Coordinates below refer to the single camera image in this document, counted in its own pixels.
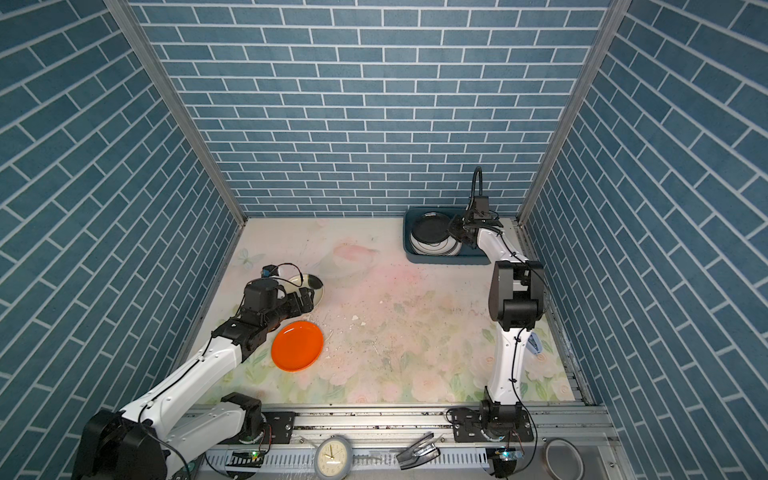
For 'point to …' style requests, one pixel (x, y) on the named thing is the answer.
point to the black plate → (431, 227)
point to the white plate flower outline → (448, 247)
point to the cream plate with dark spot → (309, 281)
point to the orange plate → (297, 345)
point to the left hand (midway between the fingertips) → (302, 293)
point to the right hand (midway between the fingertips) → (447, 224)
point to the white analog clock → (333, 458)
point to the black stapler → (418, 454)
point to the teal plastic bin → (468, 255)
